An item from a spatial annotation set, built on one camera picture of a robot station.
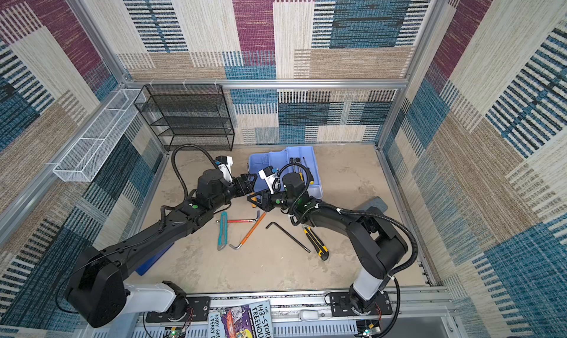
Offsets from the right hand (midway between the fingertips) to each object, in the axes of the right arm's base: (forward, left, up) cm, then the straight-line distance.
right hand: (250, 200), depth 81 cm
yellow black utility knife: (-13, -25, -16) cm, 33 cm away
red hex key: (0, +7, -17) cm, 18 cm away
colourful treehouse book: (-35, -1, -14) cm, 38 cm away
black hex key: (-7, -13, -17) cm, 22 cm away
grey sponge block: (+6, -51, -15) cm, 54 cm away
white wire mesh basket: (+6, +51, +18) cm, 54 cm away
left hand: (+7, -1, +7) cm, 9 cm away
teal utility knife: (-8, +12, -16) cm, 22 cm away
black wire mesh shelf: (+47, +32, +3) cm, 57 cm away
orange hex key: (-5, +3, -16) cm, 17 cm away
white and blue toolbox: (+23, -17, -5) cm, 29 cm away
